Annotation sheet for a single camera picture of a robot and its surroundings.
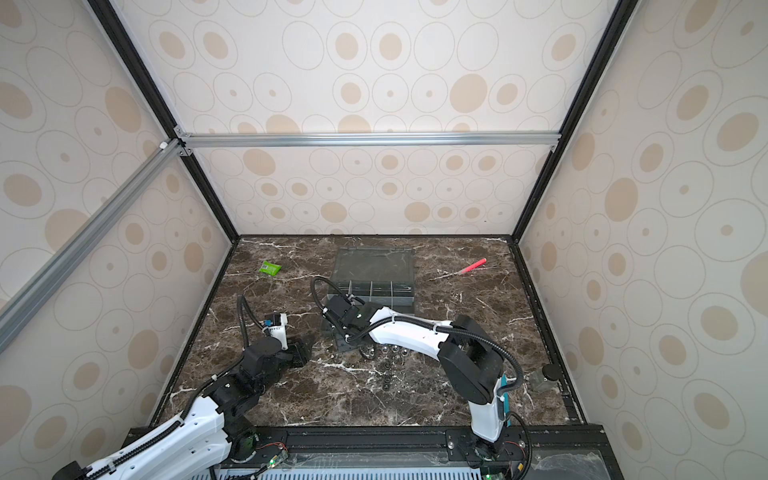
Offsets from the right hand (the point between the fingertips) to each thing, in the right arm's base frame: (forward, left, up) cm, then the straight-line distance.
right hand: (347, 340), depth 86 cm
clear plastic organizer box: (+29, -6, -7) cm, 30 cm away
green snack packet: (+31, +31, -4) cm, 44 cm away
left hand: (-1, +8, +6) cm, 10 cm away
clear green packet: (-12, -52, -3) cm, 54 cm away
